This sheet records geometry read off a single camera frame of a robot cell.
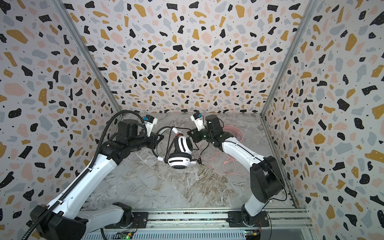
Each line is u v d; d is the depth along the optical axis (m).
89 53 0.86
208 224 0.73
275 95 1.09
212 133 0.66
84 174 0.44
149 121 0.64
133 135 0.57
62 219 0.36
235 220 0.73
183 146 0.62
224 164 0.93
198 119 0.75
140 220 0.73
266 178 0.45
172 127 0.69
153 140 0.64
